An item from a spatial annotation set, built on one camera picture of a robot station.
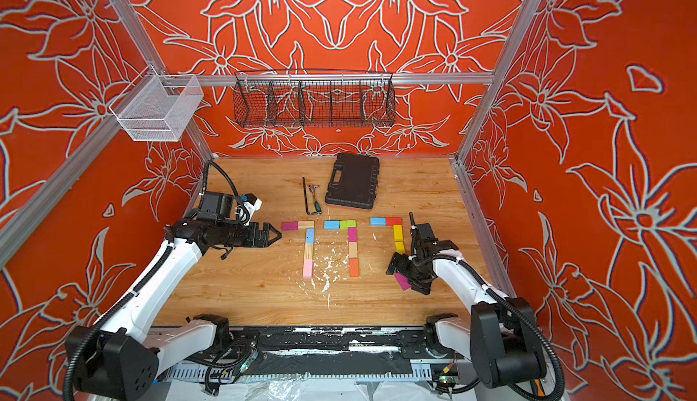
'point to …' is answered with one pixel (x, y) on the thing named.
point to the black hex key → (306, 200)
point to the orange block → (354, 267)
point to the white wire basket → (158, 107)
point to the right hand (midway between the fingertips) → (396, 275)
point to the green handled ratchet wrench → (311, 188)
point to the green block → (345, 224)
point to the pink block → (308, 268)
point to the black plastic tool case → (353, 181)
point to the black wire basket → (314, 99)
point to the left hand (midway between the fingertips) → (269, 233)
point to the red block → (394, 220)
